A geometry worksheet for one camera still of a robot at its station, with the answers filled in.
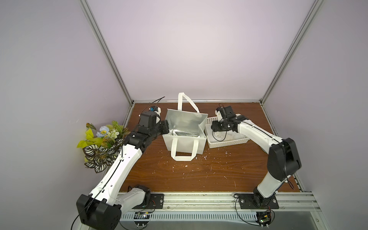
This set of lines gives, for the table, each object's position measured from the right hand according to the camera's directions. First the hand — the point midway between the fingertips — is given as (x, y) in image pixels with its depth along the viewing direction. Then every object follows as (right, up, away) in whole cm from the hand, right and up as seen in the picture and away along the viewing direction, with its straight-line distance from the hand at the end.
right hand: (215, 123), depth 90 cm
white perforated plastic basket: (-3, -8, -15) cm, 17 cm away
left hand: (-27, +1, -14) cm, 31 cm away
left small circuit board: (-42, -46, -19) cm, 65 cm away
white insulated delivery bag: (-19, -9, +8) cm, 22 cm away
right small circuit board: (+20, -47, -20) cm, 55 cm away
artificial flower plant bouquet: (-58, -9, -24) cm, 64 cm away
